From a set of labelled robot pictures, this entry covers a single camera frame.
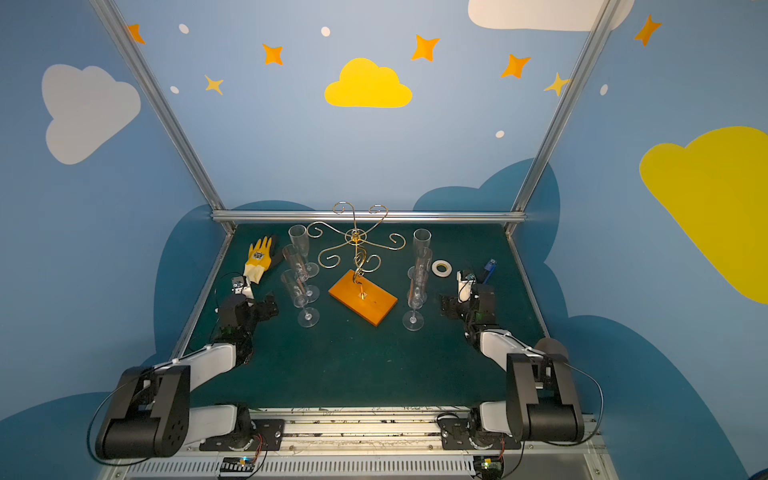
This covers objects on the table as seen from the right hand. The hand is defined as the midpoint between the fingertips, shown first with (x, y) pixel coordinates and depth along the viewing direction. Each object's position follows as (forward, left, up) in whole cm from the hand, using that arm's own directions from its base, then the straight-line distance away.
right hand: (459, 291), depth 93 cm
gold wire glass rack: (+2, +34, -6) cm, 34 cm away
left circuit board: (-48, +57, -10) cm, 75 cm away
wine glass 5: (-4, +14, +4) cm, 15 cm away
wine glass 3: (-8, +48, +13) cm, 50 cm away
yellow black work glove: (+14, +70, -4) cm, 71 cm away
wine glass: (+10, +51, +12) cm, 54 cm away
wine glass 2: (+2, +51, +10) cm, 52 cm away
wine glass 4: (+10, +12, +4) cm, 16 cm away
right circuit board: (-44, -5, -11) cm, 46 cm away
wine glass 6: (-7, +14, -8) cm, 18 cm away
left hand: (-6, +64, +2) cm, 64 cm away
